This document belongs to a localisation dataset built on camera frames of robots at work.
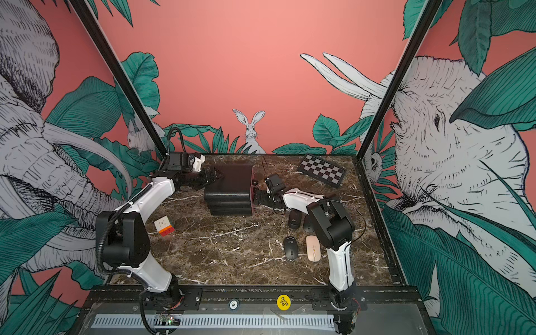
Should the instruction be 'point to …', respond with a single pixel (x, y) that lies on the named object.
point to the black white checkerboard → (324, 171)
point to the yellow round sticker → (283, 302)
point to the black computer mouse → (291, 248)
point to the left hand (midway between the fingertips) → (220, 175)
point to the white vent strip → (260, 321)
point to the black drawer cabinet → (231, 195)
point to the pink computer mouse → (313, 248)
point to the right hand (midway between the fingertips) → (259, 197)
